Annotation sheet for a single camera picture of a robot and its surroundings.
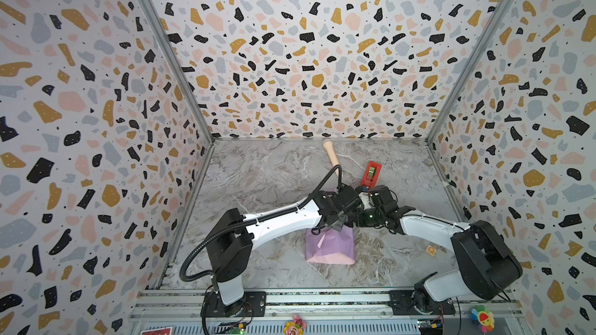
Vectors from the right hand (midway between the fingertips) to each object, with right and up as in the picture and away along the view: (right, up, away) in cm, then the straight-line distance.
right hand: (342, 216), depth 87 cm
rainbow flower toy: (+41, -27, -17) cm, 52 cm away
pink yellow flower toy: (-16, -28, -20) cm, 38 cm away
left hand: (-3, +2, -7) cm, 7 cm away
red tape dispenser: (+15, +15, +13) cm, 25 cm away
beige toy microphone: (-3, +28, +29) cm, 41 cm away
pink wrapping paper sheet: (-5, -8, -9) cm, 13 cm away
